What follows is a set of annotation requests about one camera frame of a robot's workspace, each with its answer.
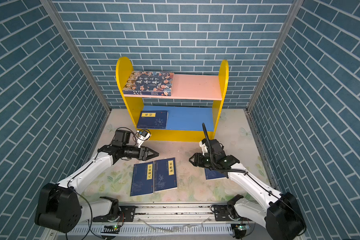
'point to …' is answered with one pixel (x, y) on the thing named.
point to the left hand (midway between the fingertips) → (155, 154)
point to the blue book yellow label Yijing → (153, 119)
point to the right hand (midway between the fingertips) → (191, 158)
